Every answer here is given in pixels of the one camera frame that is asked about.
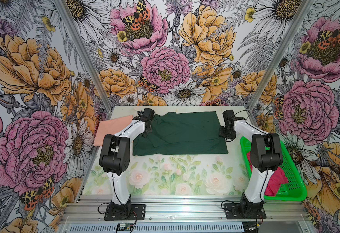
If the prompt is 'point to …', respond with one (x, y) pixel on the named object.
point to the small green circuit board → (126, 226)
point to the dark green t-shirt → (173, 133)
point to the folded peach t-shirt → (111, 126)
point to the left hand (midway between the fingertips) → (142, 132)
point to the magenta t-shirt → (278, 178)
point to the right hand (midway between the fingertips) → (224, 137)
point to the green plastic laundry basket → (295, 190)
